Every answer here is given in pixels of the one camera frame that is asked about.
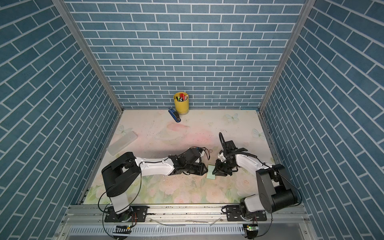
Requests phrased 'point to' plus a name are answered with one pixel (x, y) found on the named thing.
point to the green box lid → (209, 174)
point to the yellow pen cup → (181, 102)
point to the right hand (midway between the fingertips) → (215, 173)
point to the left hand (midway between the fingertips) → (210, 173)
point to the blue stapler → (174, 114)
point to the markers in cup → (182, 97)
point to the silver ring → (210, 150)
